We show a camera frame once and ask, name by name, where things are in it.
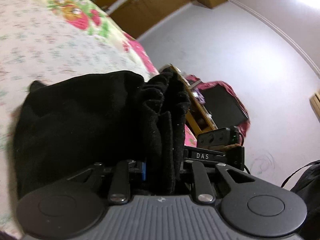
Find black pants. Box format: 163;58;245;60
13;68;190;197

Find yellow wooden side table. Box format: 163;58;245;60
160;64;217;137

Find floral white pink bedspread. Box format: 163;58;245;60
0;0;197;238

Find black bag with strap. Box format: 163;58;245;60
281;160;320;239

